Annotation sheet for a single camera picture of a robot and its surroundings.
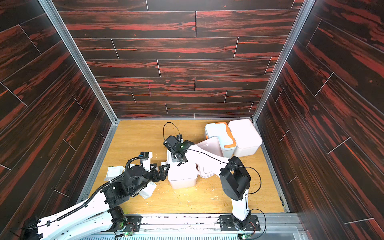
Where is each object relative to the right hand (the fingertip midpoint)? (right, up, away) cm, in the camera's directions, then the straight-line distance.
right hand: (181, 154), depth 88 cm
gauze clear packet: (-20, -21, -4) cm, 29 cm away
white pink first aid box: (+41, +8, +3) cm, 42 cm away
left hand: (-8, -4, -14) cm, 16 cm away
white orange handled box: (+27, +8, +1) cm, 28 cm away
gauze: (-44, -12, +4) cm, 45 cm away
